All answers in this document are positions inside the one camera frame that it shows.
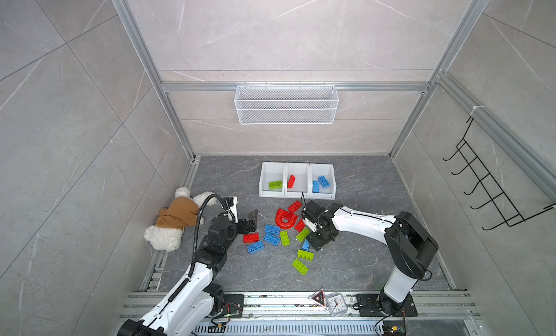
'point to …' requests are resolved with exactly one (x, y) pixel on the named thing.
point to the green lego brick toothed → (305, 255)
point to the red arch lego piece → (281, 214)
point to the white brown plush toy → (166, 235)
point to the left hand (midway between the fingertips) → (245, 206)
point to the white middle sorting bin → (297, 179)
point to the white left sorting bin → (273, 179)
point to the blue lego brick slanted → (305, 245)
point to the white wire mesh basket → (286, 104)
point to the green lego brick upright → (284, 238)
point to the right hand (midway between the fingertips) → (319, 239)
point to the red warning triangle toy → (320, 297)
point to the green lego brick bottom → (300, 266)
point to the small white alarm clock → (337, 304)
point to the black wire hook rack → (489, 203)
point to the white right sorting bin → (327, 170)
